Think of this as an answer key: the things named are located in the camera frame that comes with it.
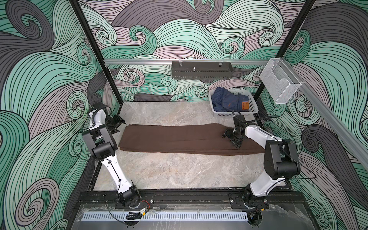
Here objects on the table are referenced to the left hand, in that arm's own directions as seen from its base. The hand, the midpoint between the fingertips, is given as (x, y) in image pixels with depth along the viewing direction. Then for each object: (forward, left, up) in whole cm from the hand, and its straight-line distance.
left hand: (122, 124), depth 95 cm
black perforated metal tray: (+30, -54, +24) cm, 66 cm away
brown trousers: (-6, -54, -8) cm, 55 cm away
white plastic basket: (+17, -95, 0) cm, 97 cm away
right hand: (-8, -71, -4) cm, 72 cm away
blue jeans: (+24, -74, +1) cm, 78 cm away
